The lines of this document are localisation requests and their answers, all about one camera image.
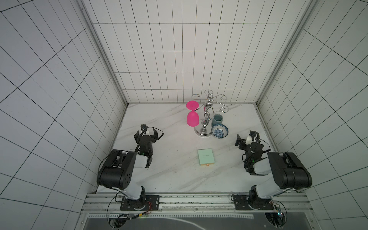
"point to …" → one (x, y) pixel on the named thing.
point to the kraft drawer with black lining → (207, 165)
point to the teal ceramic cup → (217, 119)
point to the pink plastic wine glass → (193, 118)
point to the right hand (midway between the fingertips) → (247, 134)
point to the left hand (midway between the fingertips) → (146, 131)
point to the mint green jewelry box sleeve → (206, 156)
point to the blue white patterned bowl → (219, 131)
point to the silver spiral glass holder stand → (206, 130)
